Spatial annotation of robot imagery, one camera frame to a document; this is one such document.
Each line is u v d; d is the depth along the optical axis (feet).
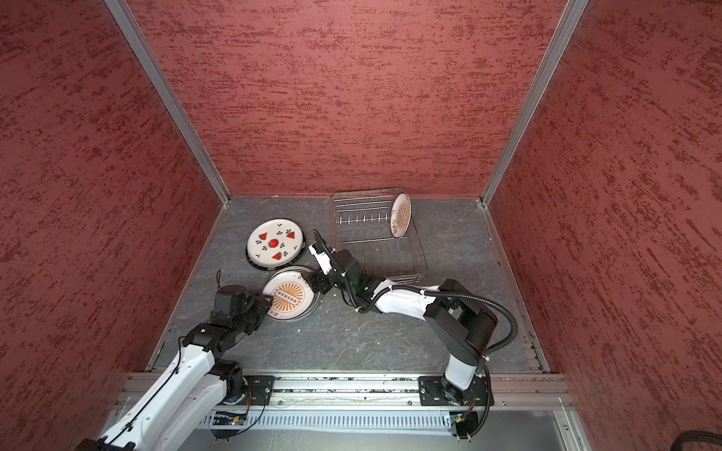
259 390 2.43
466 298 1.43
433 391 2.43
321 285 2.45
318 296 2.94
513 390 2.50
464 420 2.34
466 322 1.54
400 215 3.40
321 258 2.35
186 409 1.78
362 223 3.42
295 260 3.25
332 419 2.33
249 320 2.33
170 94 2.87
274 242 3.39
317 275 2.40
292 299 2.92
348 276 2.08
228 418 2.37
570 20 2.37
